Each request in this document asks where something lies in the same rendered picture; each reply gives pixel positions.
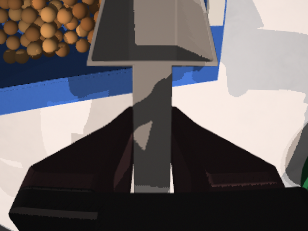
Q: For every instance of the blue dog food box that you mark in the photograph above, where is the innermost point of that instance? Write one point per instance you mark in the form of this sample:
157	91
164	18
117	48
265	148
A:
51	81

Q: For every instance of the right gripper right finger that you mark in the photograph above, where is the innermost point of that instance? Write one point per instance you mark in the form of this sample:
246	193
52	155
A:
214	163

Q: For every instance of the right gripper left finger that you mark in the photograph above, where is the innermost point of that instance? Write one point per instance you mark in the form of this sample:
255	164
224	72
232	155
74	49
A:
91	162

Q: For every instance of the green bowl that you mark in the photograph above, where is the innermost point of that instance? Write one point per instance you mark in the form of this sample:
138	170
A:
304	175

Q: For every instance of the grey scoop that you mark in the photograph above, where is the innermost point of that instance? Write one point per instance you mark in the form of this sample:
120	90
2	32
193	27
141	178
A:
173	33

